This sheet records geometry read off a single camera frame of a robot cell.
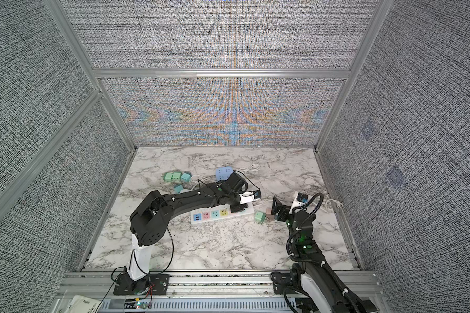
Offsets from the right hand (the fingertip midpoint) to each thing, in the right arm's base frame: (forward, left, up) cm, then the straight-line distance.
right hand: (284, 195), depth 83 cm
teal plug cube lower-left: (+11, +50, -12) cm, 52 cm away
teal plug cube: (+18, +47, -12) cm, 51 cm away
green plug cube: (+18, +56, -11) cm, 60 cm away
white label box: (-37, +75, -11) cm, 85 cm away
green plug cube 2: (+18, +52, -12) cm, 56 cm away
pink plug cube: (-4, +5, -11) cm, 13 cm away
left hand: (+2, +14, -8) cm, 16 cm away
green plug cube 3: (-5, +10, -11) cm, 15 cm away
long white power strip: (-3, +29, -11) cm, 31 cm away
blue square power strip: (+20, +27, -11) cm, 35 cm away
